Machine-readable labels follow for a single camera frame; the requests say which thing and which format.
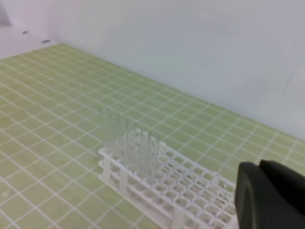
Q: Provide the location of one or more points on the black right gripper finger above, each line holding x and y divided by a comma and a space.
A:
269, 196

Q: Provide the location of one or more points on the clear glass test tube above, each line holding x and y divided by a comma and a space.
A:
154, 156

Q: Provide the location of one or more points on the white test tube rack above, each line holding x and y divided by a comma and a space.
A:
178, 194

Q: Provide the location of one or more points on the rack glass tube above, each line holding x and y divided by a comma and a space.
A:
124, 140
105, 125
114, 130
132, 142

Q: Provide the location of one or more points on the leftmost rack glass tube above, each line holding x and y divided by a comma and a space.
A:
105, 125

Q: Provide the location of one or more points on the green grid tablecloth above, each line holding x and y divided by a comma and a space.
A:
50, 132

